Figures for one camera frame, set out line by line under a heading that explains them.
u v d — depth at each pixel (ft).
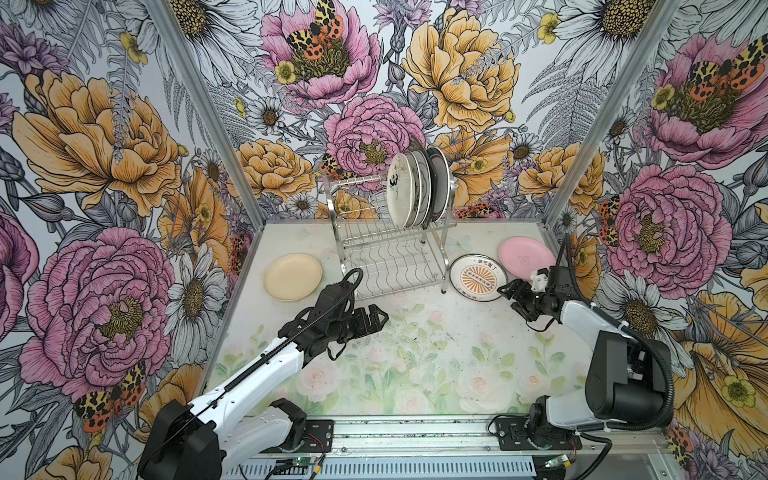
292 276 3.51
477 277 3.45
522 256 3.67
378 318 2.38
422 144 3.34
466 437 2.50
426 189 2.35
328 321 2.03
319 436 2.41
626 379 1.45
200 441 1.27
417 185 2.93
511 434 2.44
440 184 2.39
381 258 3.43
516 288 2.78
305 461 2.33
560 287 2.38
